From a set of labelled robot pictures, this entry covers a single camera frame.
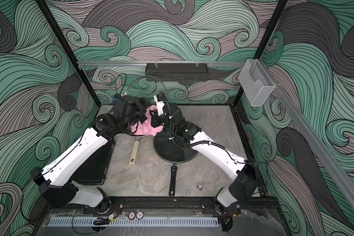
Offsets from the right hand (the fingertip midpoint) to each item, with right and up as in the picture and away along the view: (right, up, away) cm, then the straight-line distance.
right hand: (148, 111), depth 69 cm
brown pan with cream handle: (-11, -16, +20) cm, 28 cm away
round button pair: (-8, -51, +2) cm, 52 cm away
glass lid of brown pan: (-9, +21, +45) cm, 50 cm away
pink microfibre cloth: (-1, -8, -1) cm, 8 cm away
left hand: (-2, +4, -1) cm, 4 cm away
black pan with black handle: (+12, -34, +5) cm, 37 cm away
